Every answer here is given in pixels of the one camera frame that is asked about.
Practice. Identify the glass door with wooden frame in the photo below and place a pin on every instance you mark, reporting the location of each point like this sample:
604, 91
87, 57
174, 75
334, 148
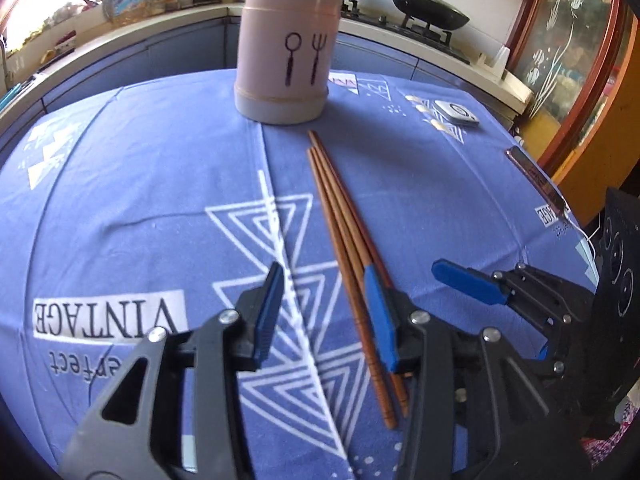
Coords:
565, 60

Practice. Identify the white plastic holder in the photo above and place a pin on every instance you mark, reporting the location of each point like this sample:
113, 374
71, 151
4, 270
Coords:
497, 62

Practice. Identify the smartphone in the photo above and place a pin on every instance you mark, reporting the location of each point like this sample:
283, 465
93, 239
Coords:
537, 177

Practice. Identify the gas stove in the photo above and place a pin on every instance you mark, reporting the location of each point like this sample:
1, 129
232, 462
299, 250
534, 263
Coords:
400, 30

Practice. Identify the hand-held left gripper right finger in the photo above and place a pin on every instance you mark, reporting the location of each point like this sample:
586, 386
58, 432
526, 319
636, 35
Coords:
380, 315

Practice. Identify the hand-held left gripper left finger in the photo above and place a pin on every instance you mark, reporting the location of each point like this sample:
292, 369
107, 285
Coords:
265, 310

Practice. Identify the blue plastic basin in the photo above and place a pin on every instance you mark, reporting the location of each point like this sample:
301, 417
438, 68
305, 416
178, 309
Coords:
10, 95

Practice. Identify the white square device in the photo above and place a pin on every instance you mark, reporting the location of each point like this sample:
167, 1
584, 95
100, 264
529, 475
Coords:
456, 112

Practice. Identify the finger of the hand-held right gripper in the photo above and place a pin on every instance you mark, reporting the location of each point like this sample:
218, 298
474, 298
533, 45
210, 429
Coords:
470, 285
550, 355

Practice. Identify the brown wooden chopstick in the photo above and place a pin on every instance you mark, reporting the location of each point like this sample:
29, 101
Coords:
327, 210
328, 185

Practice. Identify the blue printed tablecloth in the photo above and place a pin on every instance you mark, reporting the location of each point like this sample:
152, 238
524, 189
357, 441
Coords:
150, 185

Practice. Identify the pink ceramic utensil holder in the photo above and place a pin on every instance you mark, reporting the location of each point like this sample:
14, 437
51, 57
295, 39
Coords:
280, 60

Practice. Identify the person's patterned clothing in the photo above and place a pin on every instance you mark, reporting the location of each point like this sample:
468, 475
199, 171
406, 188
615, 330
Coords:
612, 440

